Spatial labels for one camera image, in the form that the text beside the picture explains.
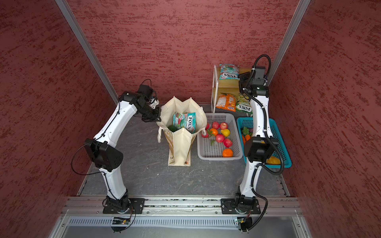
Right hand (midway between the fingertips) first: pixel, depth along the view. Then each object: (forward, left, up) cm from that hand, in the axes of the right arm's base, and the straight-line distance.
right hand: (236, 78), depth 83 cm
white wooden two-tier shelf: (-1, +3, -5) cm, 6 cm away
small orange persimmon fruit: (-15, +12, -31) cm, 36 cm away
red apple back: (-8, +10, -33) cm, 35 cm away
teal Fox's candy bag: (-13, +30, -22) cm, 39 cm away
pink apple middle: (-19, +8, -34) cm, 39 cm away
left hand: (-19, +45, -15) cm, 51 cm away
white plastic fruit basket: (-27, +18, -37) cm, 49 cm away
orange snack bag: (0, +3, -18) cm, 18 cm away
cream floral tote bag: (-30, +34, -21) cm, 50 cm away
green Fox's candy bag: (-2, -9, -20) cm, 22 cm away
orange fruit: (-31, +5, -32) cm, 45 cm away
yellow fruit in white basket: (-15, +3, -33) cm, 37 cm away
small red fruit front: (-24, +4, -32) cm, 40 cm away
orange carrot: (-18, -11, -35) cm, 41 cm away
